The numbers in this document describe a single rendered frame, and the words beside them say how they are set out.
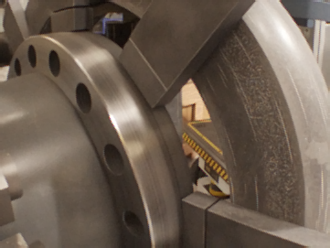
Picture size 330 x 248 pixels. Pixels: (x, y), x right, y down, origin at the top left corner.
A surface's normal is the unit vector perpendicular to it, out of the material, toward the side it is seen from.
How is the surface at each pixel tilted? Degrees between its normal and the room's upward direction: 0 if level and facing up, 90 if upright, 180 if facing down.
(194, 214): 90
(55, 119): 37
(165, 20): 90
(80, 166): 57
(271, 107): 90
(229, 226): 90
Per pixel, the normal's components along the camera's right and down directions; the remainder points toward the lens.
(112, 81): 0.47, -0.58
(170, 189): 0.71, -0.05
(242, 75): -0.68, 0.24
